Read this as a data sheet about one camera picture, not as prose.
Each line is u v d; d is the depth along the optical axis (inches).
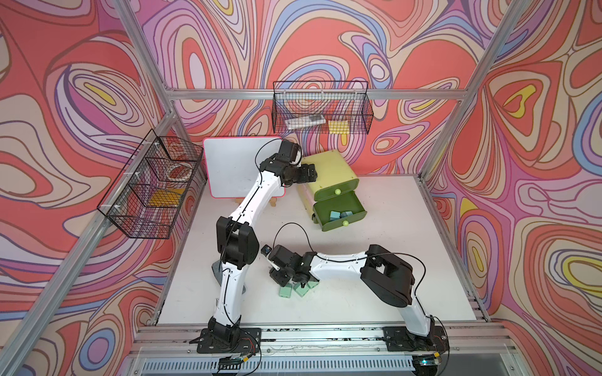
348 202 38.1
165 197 28.2
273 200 25.6
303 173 32.3
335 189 35.4
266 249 30.7
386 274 21.2
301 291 32.3
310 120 34.8
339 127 35.8
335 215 36.7
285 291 32.2
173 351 28.5
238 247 21.9
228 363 28.2
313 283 33.2
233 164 40.0
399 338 28.9
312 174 32.3
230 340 25.3
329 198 36.7
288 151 28.3
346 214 36.6
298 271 27.0
